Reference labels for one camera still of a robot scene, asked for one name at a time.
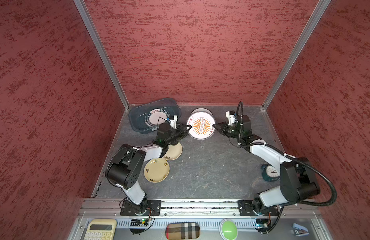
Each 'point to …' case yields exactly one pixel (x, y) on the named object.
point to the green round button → (228, 230)
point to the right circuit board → (262, 224)
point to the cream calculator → (101, 229)
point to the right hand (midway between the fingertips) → (211, 127)
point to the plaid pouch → (182, 231)
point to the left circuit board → (142, 222)
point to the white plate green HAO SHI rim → (155, 116)
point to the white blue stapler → (300, 230)
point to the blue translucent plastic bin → (138, 112)
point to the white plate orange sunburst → (201, 120)
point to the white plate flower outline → (202, 109)
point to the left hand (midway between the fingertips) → (192, 128)
